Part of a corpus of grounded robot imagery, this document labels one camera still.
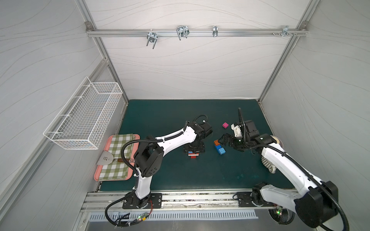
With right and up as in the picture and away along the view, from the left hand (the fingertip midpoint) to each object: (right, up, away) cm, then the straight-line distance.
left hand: (196, 153), depth 83 cm
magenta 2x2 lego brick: (+21, +15, +19) cm, 32 cm away
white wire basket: (-56, +19, -15) cm, 62 cm away
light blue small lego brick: (+16, 0, +5) cm, 17 cm away
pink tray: (-57, -12, -2) cm, 59 cm away
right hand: (+16, +7, -3) cm, 18 cm away
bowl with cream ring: (+52, +6, +7) cm, 53 cm away
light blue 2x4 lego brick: (-4, +2, -5) cm, 7 cm away
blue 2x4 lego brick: (+14, +1, +8) cm, 16 cm away
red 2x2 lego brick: (-2, -3, +3) cm, 5 cm away
